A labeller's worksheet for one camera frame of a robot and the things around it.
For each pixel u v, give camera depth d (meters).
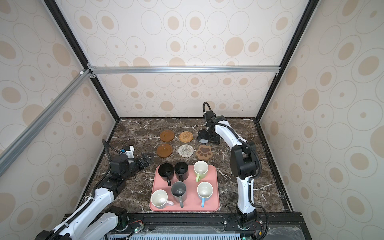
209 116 0.77
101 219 0.58
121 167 0.61
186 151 1.00
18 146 0.54
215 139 0.86
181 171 0.88
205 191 0.83
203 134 0.86
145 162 0.73
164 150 1.00
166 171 0.85
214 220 0.75
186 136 1.09
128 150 0.74
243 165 0.55
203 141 0.87
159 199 0.80
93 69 0.90
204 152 1.00
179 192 0.83
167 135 1.09
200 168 0.88
